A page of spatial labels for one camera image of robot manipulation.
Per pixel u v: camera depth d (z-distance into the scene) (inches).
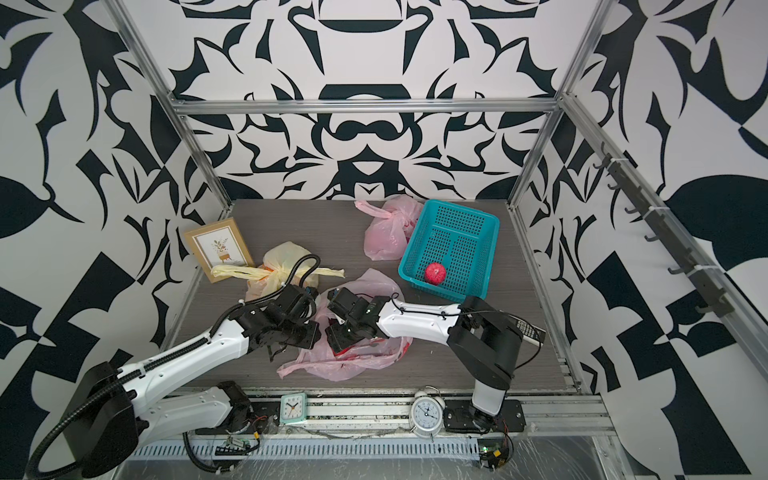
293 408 29.2
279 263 35.0
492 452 28.0
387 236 38.0
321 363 29.2
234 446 26.7
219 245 37.0
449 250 41.4
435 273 36.9
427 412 28.1
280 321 24.6
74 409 16.7
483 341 18.0
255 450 27.6
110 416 15.5
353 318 25.5
